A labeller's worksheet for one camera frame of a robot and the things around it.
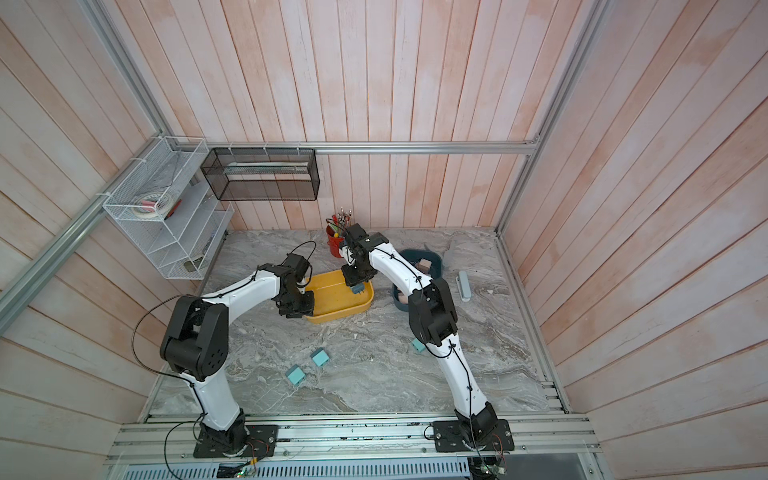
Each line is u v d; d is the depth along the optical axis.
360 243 0.74
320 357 0.86
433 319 0.61
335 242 1.04
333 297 1.01
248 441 0.72
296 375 0.82
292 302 0.80
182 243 0.78
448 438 0.72
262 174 1.04
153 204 0.74
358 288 0.95
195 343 0.49
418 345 0.63
